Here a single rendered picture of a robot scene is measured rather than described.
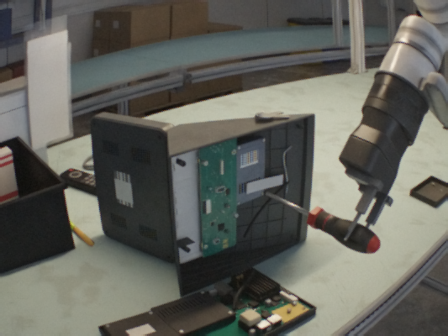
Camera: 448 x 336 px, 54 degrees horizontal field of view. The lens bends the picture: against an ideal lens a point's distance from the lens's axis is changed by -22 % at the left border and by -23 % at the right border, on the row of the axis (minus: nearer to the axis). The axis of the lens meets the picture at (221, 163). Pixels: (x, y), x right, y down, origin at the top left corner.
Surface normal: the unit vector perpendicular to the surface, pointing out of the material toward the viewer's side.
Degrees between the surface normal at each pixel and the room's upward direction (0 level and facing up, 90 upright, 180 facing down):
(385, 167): 90
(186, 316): 0
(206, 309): 0
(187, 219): 90
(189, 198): 90
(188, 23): 90
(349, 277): 0
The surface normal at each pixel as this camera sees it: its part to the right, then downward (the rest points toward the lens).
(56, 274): -0.01, -0.92
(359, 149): -0.57, -0.45
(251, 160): 0.63, 0.30
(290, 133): 0.26, 0.38
